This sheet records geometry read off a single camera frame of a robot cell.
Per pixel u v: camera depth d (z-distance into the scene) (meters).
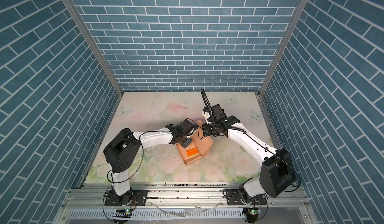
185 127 0.74
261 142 0.48
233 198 0.74
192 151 0.89
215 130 0.59
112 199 0.73
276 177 0.42
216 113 0.64
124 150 0.49
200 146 0.80
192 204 0.74
